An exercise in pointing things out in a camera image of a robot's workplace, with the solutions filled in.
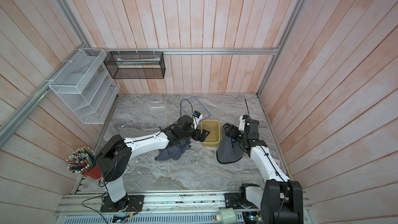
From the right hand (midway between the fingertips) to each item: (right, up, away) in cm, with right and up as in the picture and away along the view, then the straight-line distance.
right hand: (230, 128), depth 88 cm
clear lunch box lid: (-19, +13, +26) cm, 35 cm away
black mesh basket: (-62, +42, +17) cm, 77 cm away
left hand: (-16, -2, -1) cm, 16 cm away
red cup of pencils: (-71, -12, -19) cm, 75 cm away
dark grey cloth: (-33, -13, -1) cm, 35 cm away
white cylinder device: (-7, -33, -24) cm, 42 cm away
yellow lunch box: (-8, 0, +13) cm, 15 cm away
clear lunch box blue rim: (-49, +7, +20) cm, 53 cm away
